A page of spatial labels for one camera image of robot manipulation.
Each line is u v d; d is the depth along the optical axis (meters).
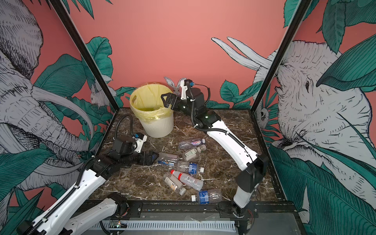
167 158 0.93
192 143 0.95
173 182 0.78
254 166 0.42
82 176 0.46
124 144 0.55
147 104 1.02
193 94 0.49
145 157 0.64
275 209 0.76
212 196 0.73
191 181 0.79
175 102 0.59
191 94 0.49
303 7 0.69
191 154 0.89
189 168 0.84
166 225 0.70
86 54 0.87
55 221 0.39
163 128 1.04
